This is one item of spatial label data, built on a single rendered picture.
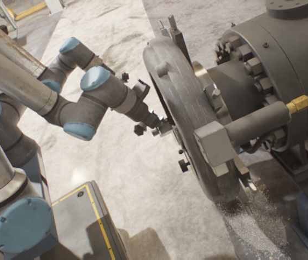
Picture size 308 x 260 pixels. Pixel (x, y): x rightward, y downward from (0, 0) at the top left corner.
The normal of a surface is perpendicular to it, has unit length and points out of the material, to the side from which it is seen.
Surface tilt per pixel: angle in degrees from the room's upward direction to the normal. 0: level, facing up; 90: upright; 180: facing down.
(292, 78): 59
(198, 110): 53
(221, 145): 68
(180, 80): 35
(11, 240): 95
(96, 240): 0
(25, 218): 95
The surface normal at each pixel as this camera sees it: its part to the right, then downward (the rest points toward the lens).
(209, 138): 0.08, 0.18
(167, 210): -0.35, -0.75
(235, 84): -0.08, -0.32
